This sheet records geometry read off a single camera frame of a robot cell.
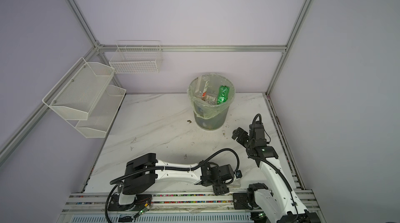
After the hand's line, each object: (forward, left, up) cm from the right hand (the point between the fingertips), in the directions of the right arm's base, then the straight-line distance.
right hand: (236, 135), depth 83 cm
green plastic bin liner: (+24, +13, +7) cm, 28 cm away
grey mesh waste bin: (+12, +9, -6) cm, 16 cm away
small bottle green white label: (+20, +13, +7) cm, 25 cm away
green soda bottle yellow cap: (+20, +6, +12) cm, 24 cm away
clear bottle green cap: (-22, +2, -9) cm, 24 cm away
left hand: (-21, +8, -12) cm, 25 cm away
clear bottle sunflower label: (+30, +19, +9) cm, 36 cm away
